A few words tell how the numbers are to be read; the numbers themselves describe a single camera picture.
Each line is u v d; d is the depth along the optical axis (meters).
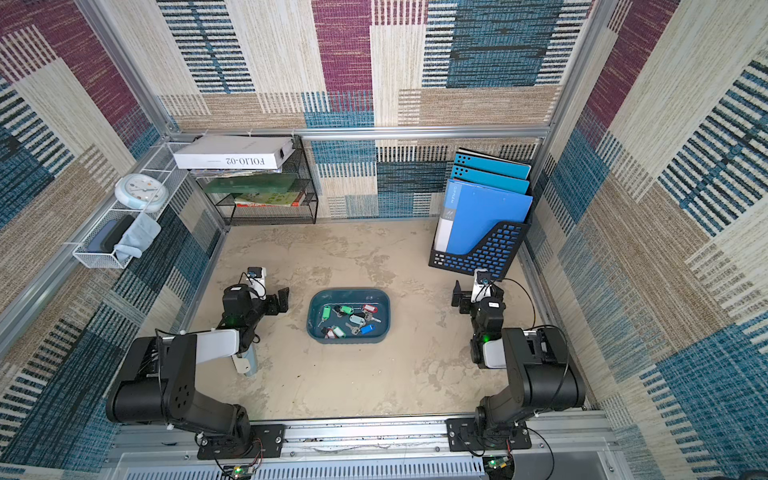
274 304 0.85
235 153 0.78
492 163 0.95
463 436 0.73
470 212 0.89
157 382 0.49
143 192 0.75
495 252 0.93
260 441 0.73
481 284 0.77
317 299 0.92
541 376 0.45
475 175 0.93
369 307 0.96
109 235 0.65
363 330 0.92
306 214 1.23
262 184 0.98
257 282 0.80
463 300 0.83
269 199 0.99
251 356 0.85
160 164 0.86
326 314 0.94
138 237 0.68
